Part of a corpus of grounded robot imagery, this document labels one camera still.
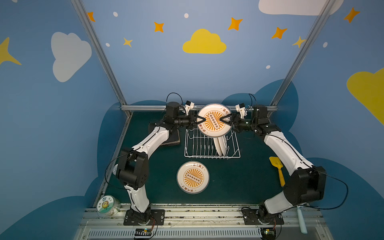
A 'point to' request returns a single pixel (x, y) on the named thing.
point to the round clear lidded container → (108, 205)
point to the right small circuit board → (268, 233)
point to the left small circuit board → (143, 232)
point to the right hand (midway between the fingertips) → (224, 120)
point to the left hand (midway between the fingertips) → (205, 118)
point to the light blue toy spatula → (302, 221)
